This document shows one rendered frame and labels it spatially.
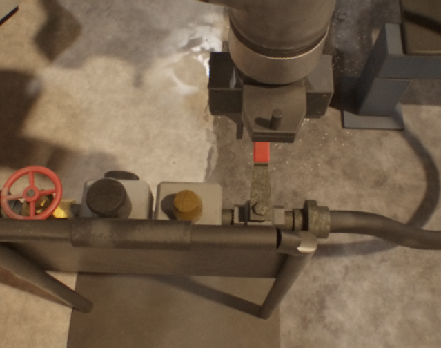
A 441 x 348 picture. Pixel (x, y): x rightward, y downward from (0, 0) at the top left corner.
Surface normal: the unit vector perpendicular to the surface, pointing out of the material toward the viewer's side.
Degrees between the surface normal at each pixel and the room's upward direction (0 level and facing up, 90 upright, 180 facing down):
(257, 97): 0
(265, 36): 90
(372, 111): 90
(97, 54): 0
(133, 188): 0
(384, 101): 90
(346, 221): 16
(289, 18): 90
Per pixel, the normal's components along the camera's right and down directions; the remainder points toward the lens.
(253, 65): -0.50, 0.80
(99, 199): 0.00, -0.39
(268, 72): -0.22, 0.90
